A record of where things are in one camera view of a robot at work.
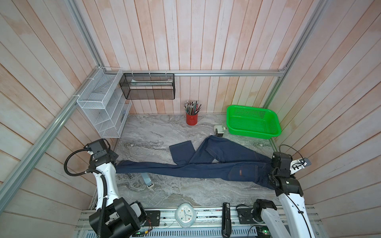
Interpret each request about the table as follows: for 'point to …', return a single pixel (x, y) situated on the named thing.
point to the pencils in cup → (192, 107)
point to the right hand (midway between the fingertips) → (284, 161)
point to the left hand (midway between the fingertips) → (109, 158)
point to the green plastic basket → (252, 122)
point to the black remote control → (226, 228)
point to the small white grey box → (219, 130)
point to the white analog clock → (185, 215)
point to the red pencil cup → (191, 120)
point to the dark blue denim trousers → (217, 158)
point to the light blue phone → (147, 179)
